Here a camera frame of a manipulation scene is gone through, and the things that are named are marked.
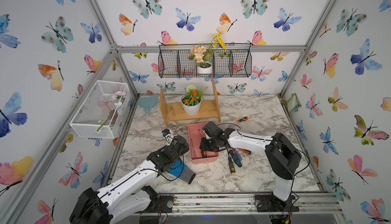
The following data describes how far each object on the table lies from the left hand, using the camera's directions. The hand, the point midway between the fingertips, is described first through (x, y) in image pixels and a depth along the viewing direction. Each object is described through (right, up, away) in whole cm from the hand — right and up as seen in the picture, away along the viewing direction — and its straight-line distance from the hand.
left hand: (186, 142), depth 82 cm
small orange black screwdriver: (+37, +11, +22) cm, 44 cm away
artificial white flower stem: (-32, +24, -6) cm, 41 cm away
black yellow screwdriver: (+25, -14, +2) cm, 28 cm away
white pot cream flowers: (+9, +43, +9) cm, 45 cm away
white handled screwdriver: (+3, -8, +8) cm, 12 cm away
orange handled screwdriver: (+10, -7, +2) cm, 12 cm away
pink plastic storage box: (+5, +1, +14) cm, 15 cm away
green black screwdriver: (+27, -10, +4) cm, 29 cm away
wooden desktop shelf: (-10, +16, +19) cm, 27 cm away
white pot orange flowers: (+2, +23, +6) cm, 24 cm away
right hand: (+7, -4, +5) cm, 9 cm away
